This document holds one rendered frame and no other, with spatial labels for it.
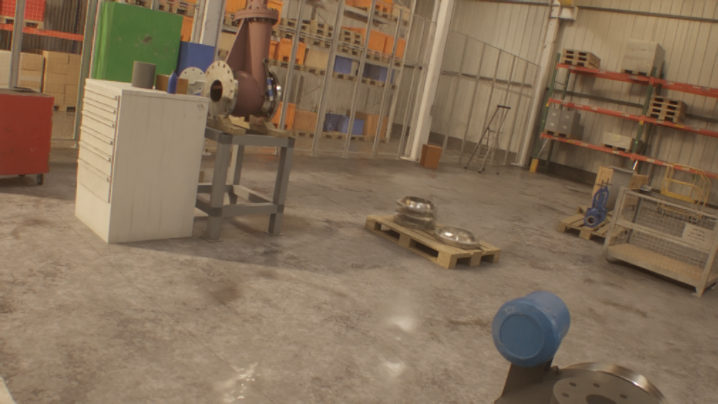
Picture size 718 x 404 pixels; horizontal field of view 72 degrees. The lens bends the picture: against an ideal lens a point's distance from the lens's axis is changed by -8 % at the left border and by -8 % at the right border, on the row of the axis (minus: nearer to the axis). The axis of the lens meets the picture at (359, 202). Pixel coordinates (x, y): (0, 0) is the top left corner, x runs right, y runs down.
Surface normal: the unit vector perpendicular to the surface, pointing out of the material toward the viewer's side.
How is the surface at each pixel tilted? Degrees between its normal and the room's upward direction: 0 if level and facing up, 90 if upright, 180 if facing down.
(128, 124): 90
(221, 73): 90
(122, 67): 90
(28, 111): 90
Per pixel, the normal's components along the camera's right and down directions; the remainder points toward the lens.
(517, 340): -0.58, 0.06
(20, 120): 0.83, 0.26
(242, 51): 0.74, 0.15
